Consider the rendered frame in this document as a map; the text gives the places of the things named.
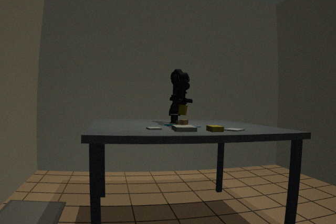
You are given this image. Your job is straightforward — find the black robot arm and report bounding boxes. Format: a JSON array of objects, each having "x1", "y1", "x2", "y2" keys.
[{"x1": 169, "y1": 69, "x2": 190, "y2": 123}]

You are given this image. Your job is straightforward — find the yellow flat block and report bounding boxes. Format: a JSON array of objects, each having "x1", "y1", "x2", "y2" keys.
[{"x1": 206, "y1": 125, "x2": 224, "y2": 132}]

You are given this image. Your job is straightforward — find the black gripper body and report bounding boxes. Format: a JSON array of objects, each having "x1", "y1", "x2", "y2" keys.
[{"x1": 170, "y1": 90, "x2": 193, "y2": 103}]

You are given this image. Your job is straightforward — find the olive yellow cup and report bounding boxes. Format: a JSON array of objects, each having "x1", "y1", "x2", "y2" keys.
[{"x1": 178, "y1": 105, "x2": 188, "y2": 115}]

